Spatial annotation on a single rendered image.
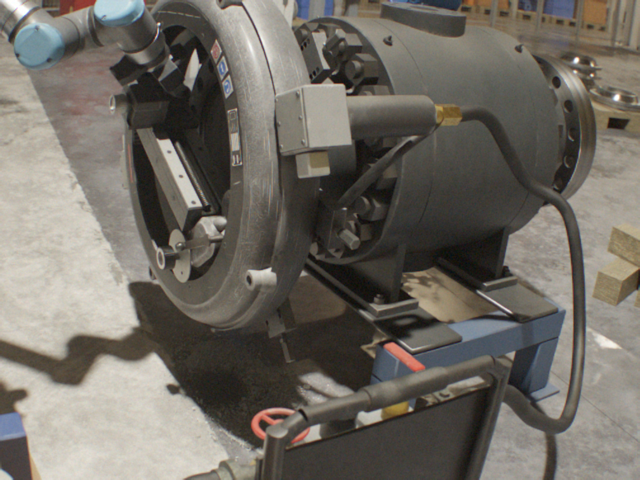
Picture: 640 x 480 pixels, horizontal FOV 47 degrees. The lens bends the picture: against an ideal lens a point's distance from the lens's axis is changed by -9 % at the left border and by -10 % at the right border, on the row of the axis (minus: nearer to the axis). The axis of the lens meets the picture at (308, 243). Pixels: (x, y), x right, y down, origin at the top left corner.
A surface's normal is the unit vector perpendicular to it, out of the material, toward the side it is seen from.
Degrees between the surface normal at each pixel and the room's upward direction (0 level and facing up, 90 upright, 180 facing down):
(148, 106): 115
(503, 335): 90
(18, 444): 97
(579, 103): 55
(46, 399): 0
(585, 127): 72
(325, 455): 90
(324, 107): 68
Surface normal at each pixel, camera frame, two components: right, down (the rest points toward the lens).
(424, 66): 0.42, -0.43
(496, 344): 0.52, 0.37
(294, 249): 0.47, 0.57
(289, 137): -0.85, 0.13
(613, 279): -0.69, 0.22
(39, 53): -0.04, 0.43
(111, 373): 0.10, -0.92
